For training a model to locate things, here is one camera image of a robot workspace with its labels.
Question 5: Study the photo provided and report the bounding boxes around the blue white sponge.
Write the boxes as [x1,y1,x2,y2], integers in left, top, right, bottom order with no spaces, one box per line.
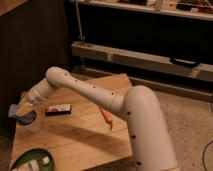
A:
[8,103,32,117]

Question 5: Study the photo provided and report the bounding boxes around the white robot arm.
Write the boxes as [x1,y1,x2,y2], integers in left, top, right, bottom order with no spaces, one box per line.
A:
[16,67,181,171]

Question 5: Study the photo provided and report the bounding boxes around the black rectangular bar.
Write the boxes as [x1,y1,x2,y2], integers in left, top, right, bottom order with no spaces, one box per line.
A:
[45,104,71,115]

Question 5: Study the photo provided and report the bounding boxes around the green plate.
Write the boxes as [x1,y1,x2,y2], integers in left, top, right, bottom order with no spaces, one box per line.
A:
[11,148,55,171]

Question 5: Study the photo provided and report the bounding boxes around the white blocks on plate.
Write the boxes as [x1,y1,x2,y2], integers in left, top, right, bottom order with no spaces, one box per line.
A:
[11,157,51,171]

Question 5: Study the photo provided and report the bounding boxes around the wooden table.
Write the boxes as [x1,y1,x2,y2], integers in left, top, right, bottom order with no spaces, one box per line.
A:
[8,73,133,171]

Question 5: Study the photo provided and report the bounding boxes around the long wooden case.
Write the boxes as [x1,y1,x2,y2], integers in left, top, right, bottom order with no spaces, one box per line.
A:
[71,41,213,82]

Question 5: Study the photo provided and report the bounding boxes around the metal pole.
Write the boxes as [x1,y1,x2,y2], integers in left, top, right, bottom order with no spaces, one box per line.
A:
[74,0,85,45]

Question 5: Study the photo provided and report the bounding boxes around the cluttered upper shelf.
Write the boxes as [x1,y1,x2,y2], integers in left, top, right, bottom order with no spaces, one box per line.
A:
[69,0,213,21]

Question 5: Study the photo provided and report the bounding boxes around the black case handle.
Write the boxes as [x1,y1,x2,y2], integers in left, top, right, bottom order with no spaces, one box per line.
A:
[169,58,201,68]

